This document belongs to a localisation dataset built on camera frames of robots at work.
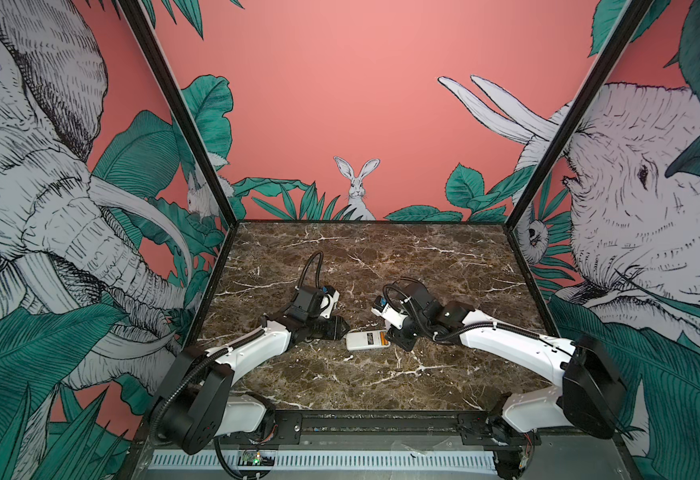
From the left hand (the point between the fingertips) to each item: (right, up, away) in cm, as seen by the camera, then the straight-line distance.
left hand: (345, 323), depth 86 cm
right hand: (+12, 0, -5) cm, 13 cm away
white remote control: (+6, -6, +2) cm, 8 cm away
